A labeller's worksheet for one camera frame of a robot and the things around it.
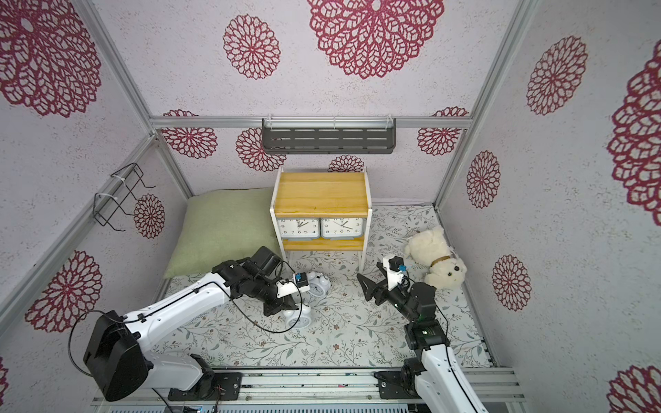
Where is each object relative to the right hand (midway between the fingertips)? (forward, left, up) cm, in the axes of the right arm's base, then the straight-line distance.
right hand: (368, 268), depth 76 cm
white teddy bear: (+17, -26, -14) cm, 34 cm away
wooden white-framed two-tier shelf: (+18, +14, +13) cm, 26 cm away
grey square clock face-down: (+15, +22, 0) cm, 26 cm away
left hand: (-9, +23, -8) cm, 26 cm away
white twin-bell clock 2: (-11, +20, -13) cm, 26 cm away
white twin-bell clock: (0, +15, -11) cm, 19 cm away
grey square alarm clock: (+16, +8, -1) cm, 17 cm away
